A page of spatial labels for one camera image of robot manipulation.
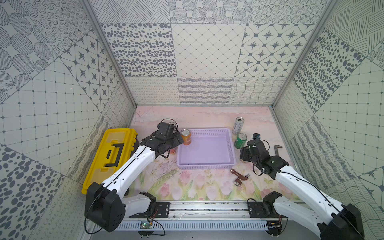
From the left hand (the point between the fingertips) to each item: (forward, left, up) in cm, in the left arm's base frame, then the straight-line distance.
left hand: (175, 138), depth 82 cm
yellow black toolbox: (-6, +31, +1) cm, 31 cm away
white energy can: (+14, -38, -7) cm, 41 cm away
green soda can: (+3, -38, -7) cm, 39 cm away
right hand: (-5, -40, -6) cm, 41 cm away
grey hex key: (+5, -64, -17) cm, 66 cm away
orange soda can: (+6, -5, -7) cm, 10 cm away
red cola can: (0, +4, -14) cm, 15 cm away
